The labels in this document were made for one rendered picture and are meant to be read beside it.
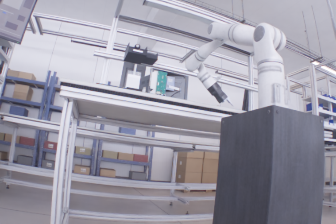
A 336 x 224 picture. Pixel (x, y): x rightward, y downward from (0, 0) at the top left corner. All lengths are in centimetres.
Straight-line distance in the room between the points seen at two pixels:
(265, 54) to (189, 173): 420
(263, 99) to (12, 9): 195
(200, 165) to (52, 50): 433
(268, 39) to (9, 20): 189
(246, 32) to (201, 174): 421
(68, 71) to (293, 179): 536
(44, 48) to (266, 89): 555
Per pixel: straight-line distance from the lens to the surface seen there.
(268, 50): 77
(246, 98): 401
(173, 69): 209
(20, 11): 214
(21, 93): 518
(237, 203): 66
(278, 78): 74
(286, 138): 61
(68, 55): 577
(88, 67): 565
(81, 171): 485
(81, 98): 105
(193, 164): 482
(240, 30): 96
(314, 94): 369
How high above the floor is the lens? 71
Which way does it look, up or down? 14 degrees up
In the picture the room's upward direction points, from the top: 5 degrees clockwise
